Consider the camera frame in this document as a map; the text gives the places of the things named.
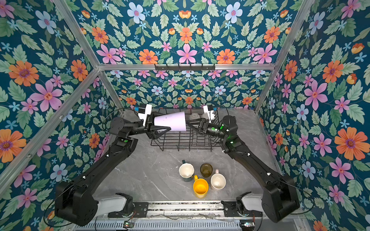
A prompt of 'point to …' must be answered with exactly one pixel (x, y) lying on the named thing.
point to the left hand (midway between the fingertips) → (169, 125)
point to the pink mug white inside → (218, 180)
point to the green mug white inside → (186, 171)
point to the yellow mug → (200, 187)
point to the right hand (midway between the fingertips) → (191, 121)
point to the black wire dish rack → (191, 140)
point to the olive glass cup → (206, 170)
